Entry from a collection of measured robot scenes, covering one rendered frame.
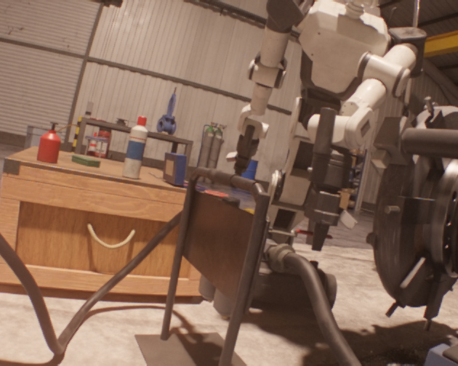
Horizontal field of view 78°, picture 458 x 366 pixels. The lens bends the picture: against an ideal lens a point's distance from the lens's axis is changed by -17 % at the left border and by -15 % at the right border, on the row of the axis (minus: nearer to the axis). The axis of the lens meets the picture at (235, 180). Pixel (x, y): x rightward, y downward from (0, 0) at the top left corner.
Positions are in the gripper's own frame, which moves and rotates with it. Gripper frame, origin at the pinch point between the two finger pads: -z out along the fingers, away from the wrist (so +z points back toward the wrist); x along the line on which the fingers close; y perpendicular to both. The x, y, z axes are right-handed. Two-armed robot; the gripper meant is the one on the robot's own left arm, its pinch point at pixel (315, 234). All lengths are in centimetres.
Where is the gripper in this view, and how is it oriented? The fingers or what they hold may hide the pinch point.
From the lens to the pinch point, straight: 73.8
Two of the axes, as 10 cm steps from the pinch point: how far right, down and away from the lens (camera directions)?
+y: 9.8, 2.1, 0.2
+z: 2.1, -9.8, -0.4
